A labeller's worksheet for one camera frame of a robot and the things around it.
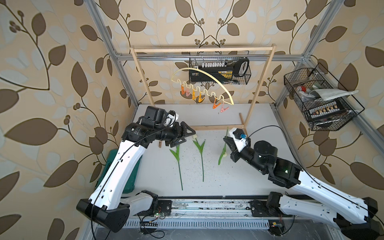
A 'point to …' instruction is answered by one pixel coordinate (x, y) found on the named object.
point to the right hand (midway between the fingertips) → (225, 138)
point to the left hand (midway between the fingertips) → (192, 135)
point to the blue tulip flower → (177, 155)
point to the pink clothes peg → (223, 109)
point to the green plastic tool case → (130, 186)
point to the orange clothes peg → (215, 105)
